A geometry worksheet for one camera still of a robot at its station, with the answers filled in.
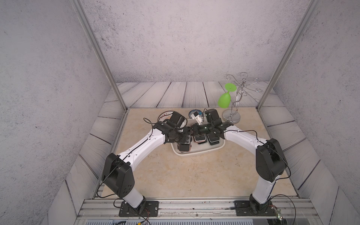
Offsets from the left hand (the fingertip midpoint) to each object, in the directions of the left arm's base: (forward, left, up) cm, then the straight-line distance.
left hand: (188, 139), depth 81 cm
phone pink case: (+8, -8, -12) cm, 17 cm away
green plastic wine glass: (+26, -25, +7) cm, 36 cm away
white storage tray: (+6, -8, -17) cm, 20 cm away
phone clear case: (-8, -11, +13) cm, 19 cm away
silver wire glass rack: (+31, -37, -15) cm, 51 cm away
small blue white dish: (+34, -6, -12) cm, 37 cm away
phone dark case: (+6, -18, -14) cm, 24 cm away
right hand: (+3, +1, +2) cm, 4 cm away
